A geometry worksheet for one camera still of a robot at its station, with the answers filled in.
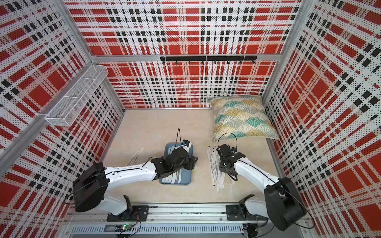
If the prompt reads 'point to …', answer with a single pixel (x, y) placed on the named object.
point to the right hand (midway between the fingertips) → (228, 168)
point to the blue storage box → (183, 176)
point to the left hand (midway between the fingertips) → (194, 157)
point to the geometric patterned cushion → (244, 116)
